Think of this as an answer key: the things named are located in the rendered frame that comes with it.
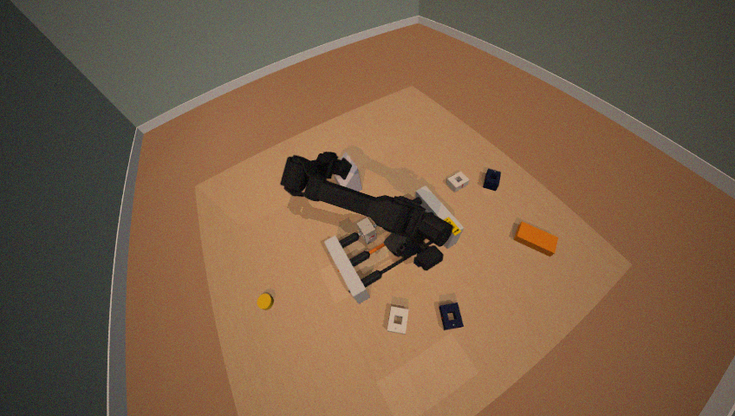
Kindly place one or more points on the yellow short cylinder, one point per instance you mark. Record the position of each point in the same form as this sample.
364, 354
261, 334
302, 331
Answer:
265, 301

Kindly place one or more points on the orange rectangular block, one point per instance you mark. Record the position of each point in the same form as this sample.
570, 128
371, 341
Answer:
536, 239

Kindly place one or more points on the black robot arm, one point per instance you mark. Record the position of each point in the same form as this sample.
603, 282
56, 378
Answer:
392, 214

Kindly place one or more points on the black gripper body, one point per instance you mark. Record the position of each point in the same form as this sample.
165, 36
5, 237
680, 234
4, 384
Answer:
429, 255

